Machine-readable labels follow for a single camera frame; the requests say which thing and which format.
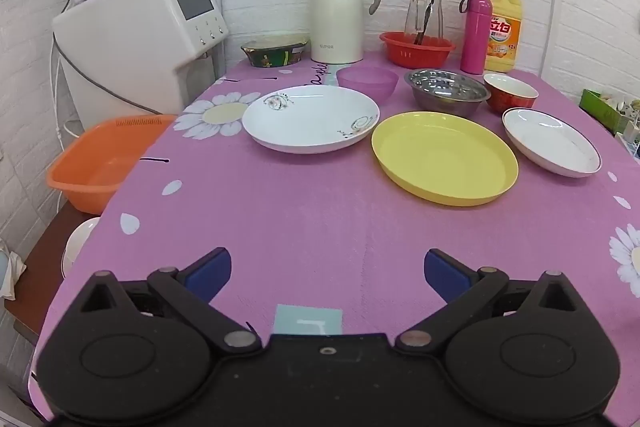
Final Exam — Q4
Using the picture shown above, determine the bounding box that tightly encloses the pink floral tablecloth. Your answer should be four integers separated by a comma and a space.
30, 57, 640, 423

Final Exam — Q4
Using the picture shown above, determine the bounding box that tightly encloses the brown wooden stool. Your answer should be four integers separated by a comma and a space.
5, 207, 96, 338

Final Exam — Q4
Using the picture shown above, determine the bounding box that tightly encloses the yellow detergent bottle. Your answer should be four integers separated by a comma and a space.
474, 0, 530, 74

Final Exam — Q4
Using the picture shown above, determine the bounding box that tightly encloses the purple plastic bowl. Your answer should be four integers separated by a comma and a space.
336, 66, 399, 104

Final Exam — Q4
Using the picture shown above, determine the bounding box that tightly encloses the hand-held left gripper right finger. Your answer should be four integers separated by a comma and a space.
395, 248, 593, 353

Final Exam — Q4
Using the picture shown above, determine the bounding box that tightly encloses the stainless steel bowl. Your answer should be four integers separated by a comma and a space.
404, 68, 492, 118

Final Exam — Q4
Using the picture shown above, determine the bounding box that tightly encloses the green box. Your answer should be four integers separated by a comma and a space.
580, 89, 631, 132

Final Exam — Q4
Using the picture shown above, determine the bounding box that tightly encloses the white plate with dark rim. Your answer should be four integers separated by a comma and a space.
502, 107, 603, 178

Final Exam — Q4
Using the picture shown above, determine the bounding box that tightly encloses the red plastic colander basket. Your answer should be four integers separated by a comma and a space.
379, 31, 457, 68

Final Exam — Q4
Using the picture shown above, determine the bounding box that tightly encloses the orange plastic basin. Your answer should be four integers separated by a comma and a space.
46, 114, 178, 215

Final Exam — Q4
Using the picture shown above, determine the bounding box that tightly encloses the pink thermos bottle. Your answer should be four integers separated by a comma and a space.
459, 0, 493, 76

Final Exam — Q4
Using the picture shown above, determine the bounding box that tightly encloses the black utensil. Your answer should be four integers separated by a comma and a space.
413, 0, 443, 45

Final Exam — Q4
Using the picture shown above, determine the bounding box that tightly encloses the grey appliance cable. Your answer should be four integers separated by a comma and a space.
52, 32, 166, 115

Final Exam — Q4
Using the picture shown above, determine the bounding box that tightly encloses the clear glass pitcher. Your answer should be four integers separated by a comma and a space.
404, 0, 445, 45

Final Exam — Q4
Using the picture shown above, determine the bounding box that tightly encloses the yellow plastic plate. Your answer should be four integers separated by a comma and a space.
371, 111, 519, 208

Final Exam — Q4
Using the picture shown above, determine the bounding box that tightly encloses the white countertop water dispenser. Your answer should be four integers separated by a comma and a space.
51, 0, 231, 115

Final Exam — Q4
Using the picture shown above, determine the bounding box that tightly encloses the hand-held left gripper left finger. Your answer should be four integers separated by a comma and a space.
75, 247, 263, 352

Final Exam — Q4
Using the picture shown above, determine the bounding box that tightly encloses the plain white bowl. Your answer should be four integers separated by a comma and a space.
61, 217, 101, 279

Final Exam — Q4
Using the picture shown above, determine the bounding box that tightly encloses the white floral plate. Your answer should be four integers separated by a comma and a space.
242, 85, 381, 154

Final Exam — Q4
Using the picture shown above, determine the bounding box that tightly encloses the white thermos jug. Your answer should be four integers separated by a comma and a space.
310, 0, 383, 64

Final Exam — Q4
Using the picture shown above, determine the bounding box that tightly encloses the green instant noodle bowl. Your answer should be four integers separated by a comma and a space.
241, 34, 311, 68

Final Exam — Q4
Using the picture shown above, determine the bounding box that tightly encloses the red bowl with white inside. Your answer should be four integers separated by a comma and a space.
483, 73, 539, 116

